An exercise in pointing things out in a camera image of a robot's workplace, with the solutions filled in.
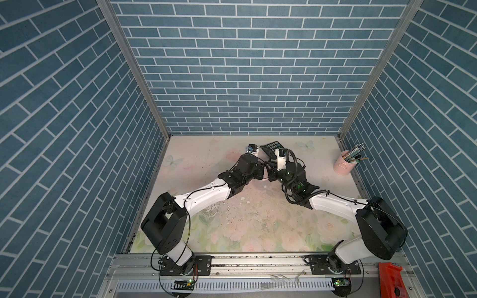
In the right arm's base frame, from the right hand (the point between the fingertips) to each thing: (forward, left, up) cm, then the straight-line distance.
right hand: (267, 164), depth 85 cm
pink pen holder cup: (+9, -41, -10) cm, 43 cm away
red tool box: (-40, -47, -13) cm, 63 cm away
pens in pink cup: (+14, -46, -5) cm, 48 cm away
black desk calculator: (+24, -2, -15) cm, 28 cm away
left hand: (-1, 0, 0) cm, 1 cm away
